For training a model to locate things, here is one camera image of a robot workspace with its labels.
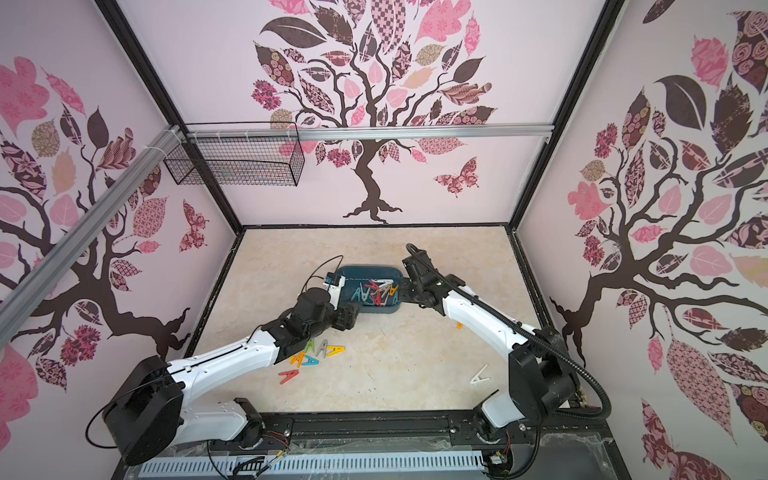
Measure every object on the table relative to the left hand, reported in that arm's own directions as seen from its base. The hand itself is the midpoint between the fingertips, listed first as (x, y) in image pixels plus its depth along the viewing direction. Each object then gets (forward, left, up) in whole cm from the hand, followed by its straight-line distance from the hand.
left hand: (351, 309), depth 84 cm
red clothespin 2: (+14, -5, -9) cm, 18 cm away
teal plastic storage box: (+13, -6, -10) cm, 17 cm away
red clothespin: (-15, +17, -11) cm, 25 cm away
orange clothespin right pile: (0, -33, -10) cm, 35 cm away
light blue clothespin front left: (-11, +12, -11) cm, 20 cm away
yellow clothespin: (+13, -12, -10) cm, 20 cm away
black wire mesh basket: (+44, +38, +24) cm, 63 cm away
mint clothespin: (+10, -3, -9) cm, 14 cm away
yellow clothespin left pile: (-8, +5, -11) cm, 14 cm away
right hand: (+6, -16, +2) cm, 17 cm away
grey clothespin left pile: (-7, +9, -10) cm, 15 cm away
